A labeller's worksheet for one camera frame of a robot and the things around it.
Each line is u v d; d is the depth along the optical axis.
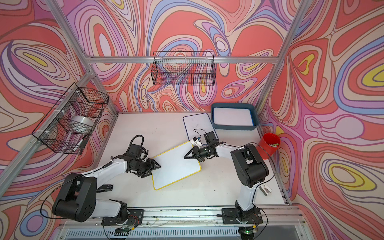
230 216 0.73
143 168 0.77
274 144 0.88
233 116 1.15
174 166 0.91
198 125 1.12
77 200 0.42
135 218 0.72
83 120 0.73
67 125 0.69
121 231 0.72
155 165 0.82
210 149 0.73
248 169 0.49
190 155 0.84
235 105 1.20
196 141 0.86
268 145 0.84
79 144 0.72
